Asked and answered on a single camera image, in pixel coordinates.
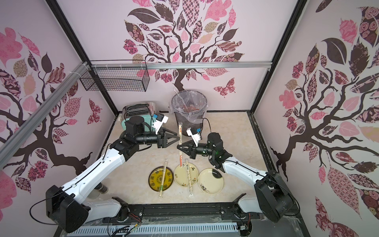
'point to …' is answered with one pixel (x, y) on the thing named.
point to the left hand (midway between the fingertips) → (178, 139)
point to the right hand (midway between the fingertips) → (179, 146)
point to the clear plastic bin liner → (191, 104)
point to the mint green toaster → (146, 109)
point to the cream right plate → (210, 181)
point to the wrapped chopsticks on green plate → (163, 178)
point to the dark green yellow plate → (155, 177)
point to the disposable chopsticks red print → (180, 142)
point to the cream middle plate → (180, 174)
